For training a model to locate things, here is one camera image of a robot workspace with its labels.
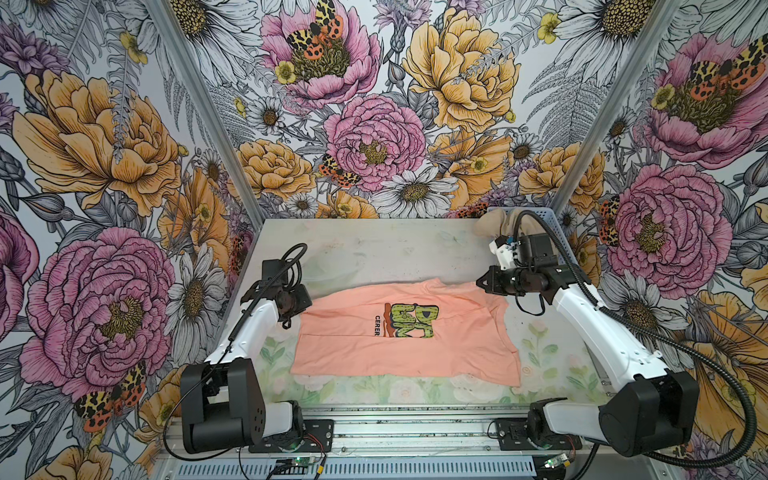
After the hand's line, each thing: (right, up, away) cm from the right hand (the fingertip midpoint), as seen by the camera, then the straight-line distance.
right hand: (480, 291), depth 80 cm
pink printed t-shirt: (-14, -13, +13) cm, 23 cm away
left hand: (-49, -7, +8) cm, 50 cm away
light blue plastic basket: (+38, +23, +35) cm, 57 cm away
